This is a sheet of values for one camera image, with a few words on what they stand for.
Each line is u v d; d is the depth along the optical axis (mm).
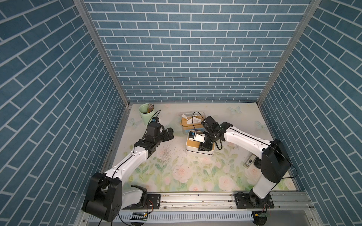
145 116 1008
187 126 958
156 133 676
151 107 943
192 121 963
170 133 776
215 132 629
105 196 406
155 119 757
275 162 465
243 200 735
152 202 728
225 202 753
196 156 903
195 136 754
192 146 819
